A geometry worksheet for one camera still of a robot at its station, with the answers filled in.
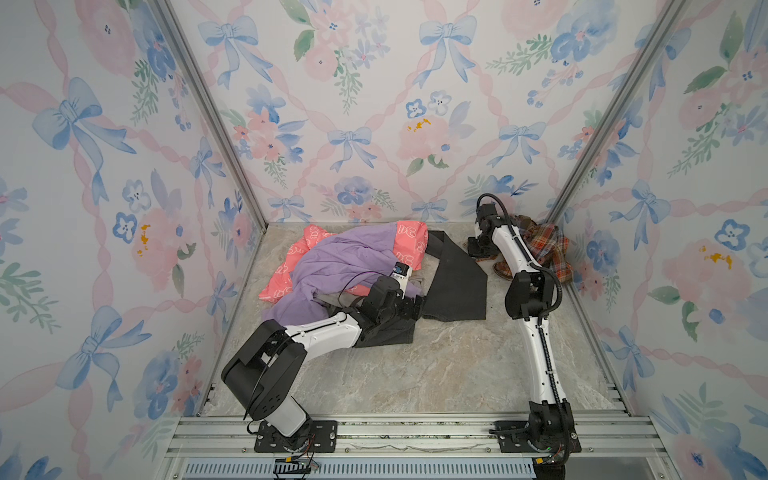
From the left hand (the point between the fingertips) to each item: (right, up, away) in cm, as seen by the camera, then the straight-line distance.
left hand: (416, 291), depth 86 cm
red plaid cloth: (+44, +14, +13) cm, 48 cm away
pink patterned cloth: (-1, +15, +14) cm, 21 cm away
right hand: (+25, +12, +25) cm, 37 cm away
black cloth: (+16, -3, +14) cm, 22 cm away
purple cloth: (-23, +9, +7) cm, 25 cm away
